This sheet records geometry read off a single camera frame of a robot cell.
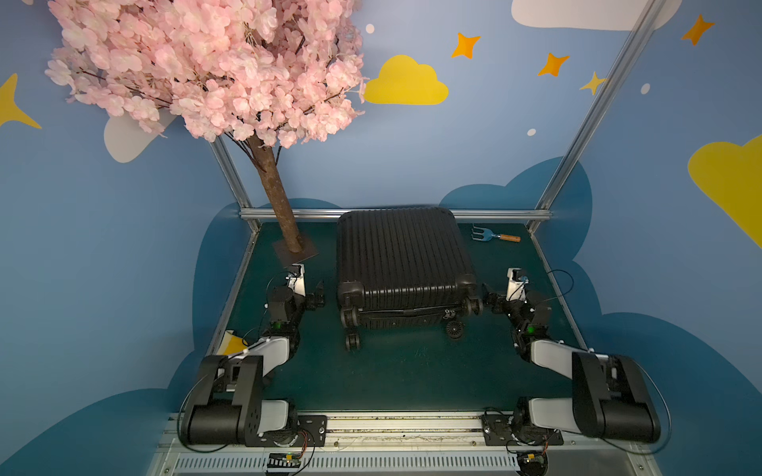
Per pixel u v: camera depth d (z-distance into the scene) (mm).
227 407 428
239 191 1085
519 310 764
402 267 802
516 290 765
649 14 694
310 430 746
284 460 730
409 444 733
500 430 748
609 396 440
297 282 773
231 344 865
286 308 677
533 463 734
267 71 422
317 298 824
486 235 1196
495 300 817
